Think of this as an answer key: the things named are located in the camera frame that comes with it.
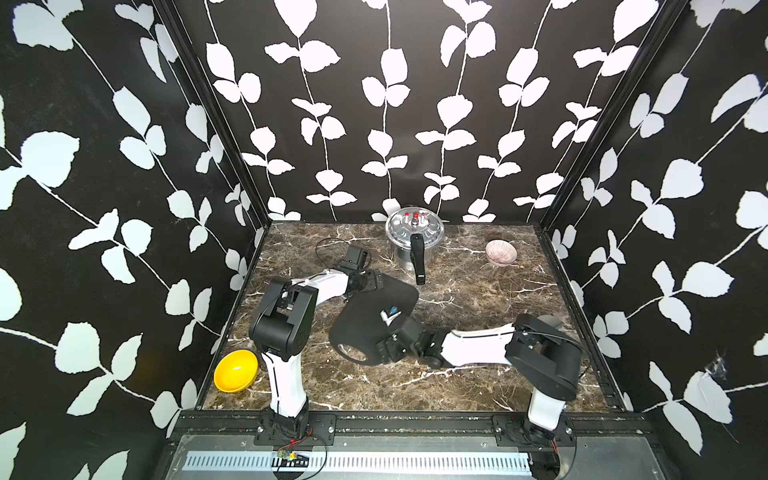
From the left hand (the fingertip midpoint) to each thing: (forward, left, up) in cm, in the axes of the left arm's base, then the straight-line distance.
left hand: (375, 277), depth 100 cm
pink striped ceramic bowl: (+11, -47, -2) cm, 48 cm away
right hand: (-21, -3, -3) cm, 21 cm away
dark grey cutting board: (-12, +2, -3) cm, 13 cm away
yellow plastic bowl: (-29, +39, 0) cm, 48 cm away
